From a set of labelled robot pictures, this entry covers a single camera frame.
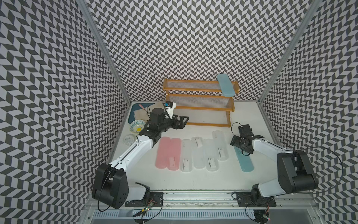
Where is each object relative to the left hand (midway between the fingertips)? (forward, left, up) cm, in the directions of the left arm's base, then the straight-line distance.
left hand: (183, 118), depth 80 cm
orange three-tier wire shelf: (+39, -14, -18) cm, 45 cm away
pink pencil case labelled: (-12, +6, -24) cm, 27 cm away
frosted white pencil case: (-6, -25, -23) cm, 35 cm away
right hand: (-7, -37, -23) cm, 44 cm away
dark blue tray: (+29, +43, -22) cm, 56 cm away
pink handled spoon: (+30, +36, -23) cm, 52 cm away
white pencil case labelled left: (-13, -2, -23) cm, 26 cm away
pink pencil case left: (-12, +13, -22) cm, 28 cm away
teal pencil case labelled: (-17, -39, -23) cm, 48 cm away
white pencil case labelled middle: (-9, -18, -23) cm, 31 cm away
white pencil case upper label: (-11, -10, -24) cm, 28 cm away
